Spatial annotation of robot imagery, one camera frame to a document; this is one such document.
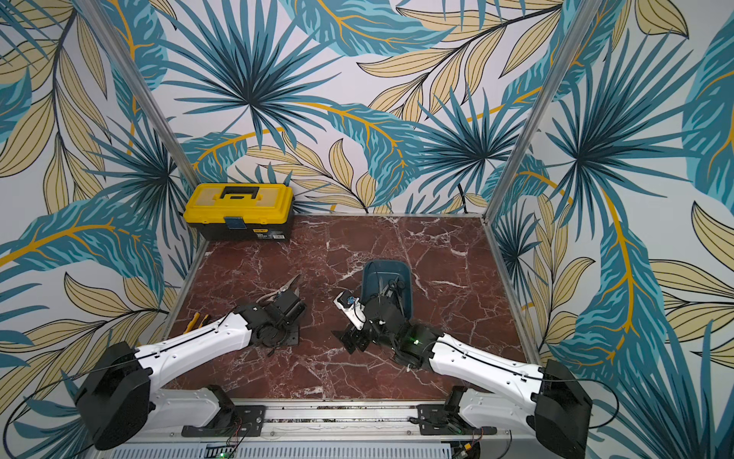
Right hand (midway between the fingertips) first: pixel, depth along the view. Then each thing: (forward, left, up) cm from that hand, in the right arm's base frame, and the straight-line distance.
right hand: (344, 316), depth 76 cm
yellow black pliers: (+6, +48, -14) cm, 51 cm away
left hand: (-2, +17, -11) cm, 20 cm away
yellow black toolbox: (+40, +37, +1) cm, 55 cm away
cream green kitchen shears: (+15, +25, -14) cm, 32 cm away
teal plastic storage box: (+20, -15, -13) cm, 28 cm away
